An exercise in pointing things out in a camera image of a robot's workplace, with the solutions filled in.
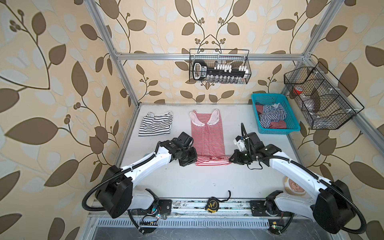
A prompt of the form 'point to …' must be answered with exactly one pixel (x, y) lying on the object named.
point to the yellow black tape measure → (212, 203)
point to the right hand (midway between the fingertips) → (230, 161)
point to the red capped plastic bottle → (298, 90)
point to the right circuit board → (276, 229)
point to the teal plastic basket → (292, 123)
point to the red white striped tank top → (208, 138)
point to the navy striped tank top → (273, 113)
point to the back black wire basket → (246, 79)
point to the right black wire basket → (323, 101)
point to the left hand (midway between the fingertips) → (200, 158)
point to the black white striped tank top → (152, 124)
